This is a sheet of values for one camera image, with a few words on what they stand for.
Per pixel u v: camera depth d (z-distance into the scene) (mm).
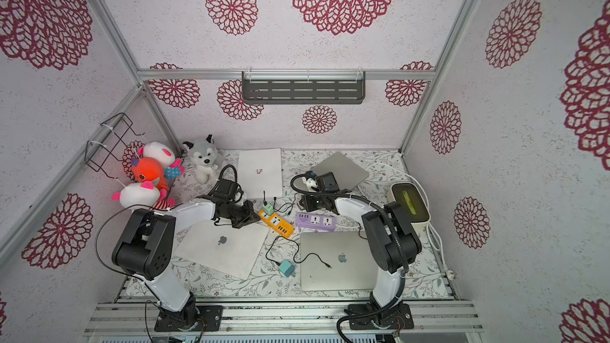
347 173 1108
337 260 849
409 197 968
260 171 1193
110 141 796
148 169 873
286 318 759
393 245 442
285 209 978
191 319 661
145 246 477
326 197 746
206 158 955
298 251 877
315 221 927
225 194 776
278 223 922
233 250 854
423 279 815
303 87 944
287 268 815
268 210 920
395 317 689
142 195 797
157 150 941
